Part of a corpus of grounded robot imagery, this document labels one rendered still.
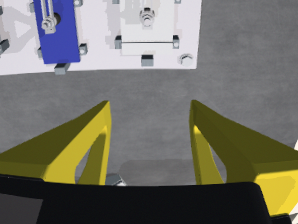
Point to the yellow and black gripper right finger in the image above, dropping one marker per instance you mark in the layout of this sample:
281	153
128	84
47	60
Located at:
248	156

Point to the grey toggle clamp with red handle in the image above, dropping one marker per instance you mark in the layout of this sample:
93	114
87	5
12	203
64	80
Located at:
49	22

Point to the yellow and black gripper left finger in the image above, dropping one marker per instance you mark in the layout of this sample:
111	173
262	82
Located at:
54	155

